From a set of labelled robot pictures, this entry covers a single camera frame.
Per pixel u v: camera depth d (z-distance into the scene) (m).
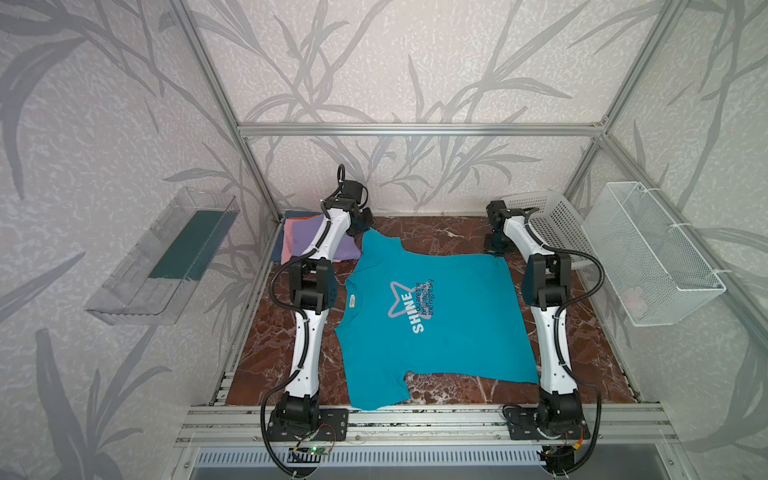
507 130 1.76
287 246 1.02
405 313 0.94
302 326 0.65
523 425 0.73
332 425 0.73
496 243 0.96
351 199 0.80
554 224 1.16
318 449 0.71
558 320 0.66
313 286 0.64
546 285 0.66
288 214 1.19
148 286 0.63
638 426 0.75
